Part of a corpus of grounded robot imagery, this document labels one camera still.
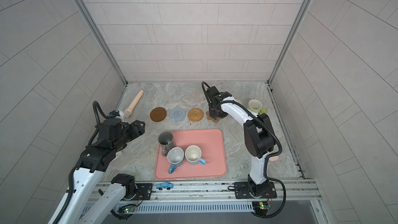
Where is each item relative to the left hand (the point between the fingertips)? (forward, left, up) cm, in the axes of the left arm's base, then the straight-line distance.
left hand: (143, 123), depth 73 cm
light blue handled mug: (-9, -24, -16) cm, 30 cm away
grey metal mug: (-2, -9, -14) cm, 17 cm away
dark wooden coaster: (+17, +1, -19) cm, 26 cm away
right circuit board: (-31, -55, -19) cm, 66 cm away
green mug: (+17, -60, -8) cm, 63 cm away
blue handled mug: (-10, -14, -18) cm, 25 cm away
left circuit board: (-32, +2, -16) cm, 36 cm away
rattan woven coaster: (+17, -24, -19) cm, 35 cm away
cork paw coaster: (+14, -33, -17) cm, 39 cm away
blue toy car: (-23, -11, -16) cm, 30 cm away
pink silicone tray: (-2, -33, -18) cm, 38 cm away
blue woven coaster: (+17, -12, -19) cm, 28 cm away
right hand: (+14, -36, -13) cm, 41 cm away
